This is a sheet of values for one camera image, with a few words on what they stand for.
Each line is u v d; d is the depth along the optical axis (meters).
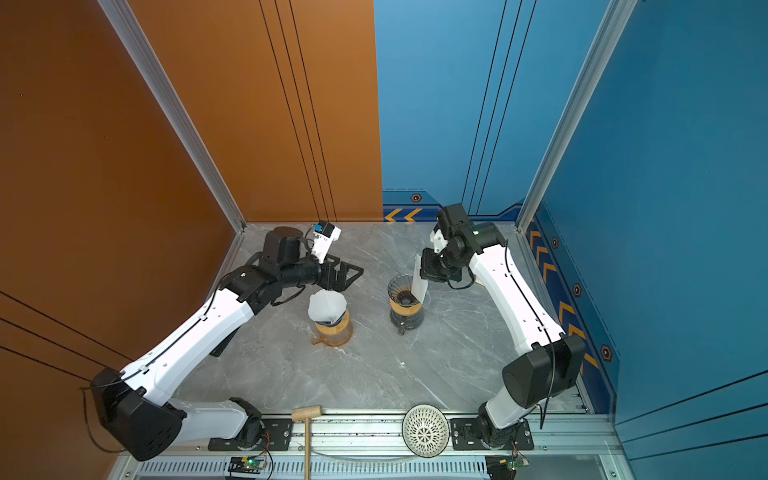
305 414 0.76
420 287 0.74
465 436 0.72
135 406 0.38
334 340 0.89
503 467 0.70
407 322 0.86
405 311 0.85
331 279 0.63
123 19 0.70
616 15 0.70
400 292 0.87
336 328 0.82
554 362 0.40
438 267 0.65
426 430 0.74
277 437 0.74
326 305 0.82
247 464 0.71
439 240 0.72
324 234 0.64
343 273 0.64
